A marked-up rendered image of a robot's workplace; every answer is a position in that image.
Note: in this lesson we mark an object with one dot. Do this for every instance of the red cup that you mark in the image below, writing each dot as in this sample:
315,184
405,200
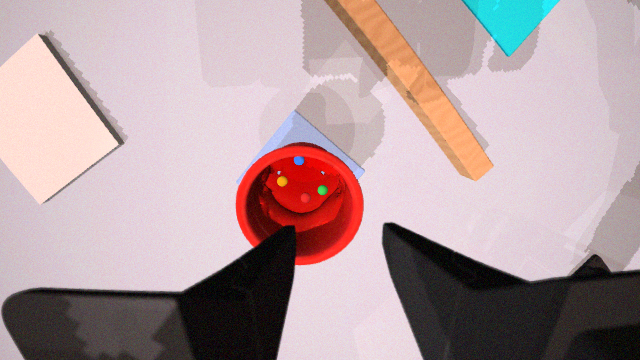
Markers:
325,225

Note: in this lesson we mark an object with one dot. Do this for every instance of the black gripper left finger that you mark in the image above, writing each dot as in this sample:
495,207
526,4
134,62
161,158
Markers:
237,313

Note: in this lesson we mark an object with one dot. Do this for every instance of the orange flat bar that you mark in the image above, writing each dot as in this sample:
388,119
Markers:
376,33

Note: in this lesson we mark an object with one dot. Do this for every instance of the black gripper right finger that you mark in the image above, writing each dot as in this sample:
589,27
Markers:
462,309

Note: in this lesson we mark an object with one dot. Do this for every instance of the orange marble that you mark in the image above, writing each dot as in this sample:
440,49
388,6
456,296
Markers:
282,181

